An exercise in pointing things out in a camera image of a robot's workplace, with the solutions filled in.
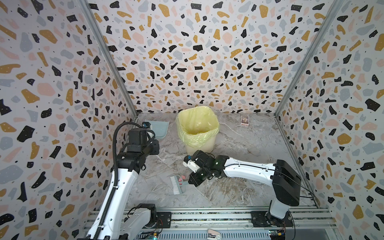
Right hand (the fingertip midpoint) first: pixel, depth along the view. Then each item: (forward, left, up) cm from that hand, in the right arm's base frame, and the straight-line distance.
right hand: (186, 180), depth 76 cm
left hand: (+14, +16, +15) cm, 27 cm away
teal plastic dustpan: (+23, +15, +14) cm, 31 cm away
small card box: (+52, -41, -11) cm, 67 cm away
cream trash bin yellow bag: (+37, -5, -1) cm, 37 cm away
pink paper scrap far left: (+3, +4, -8) cm, 10 cm away
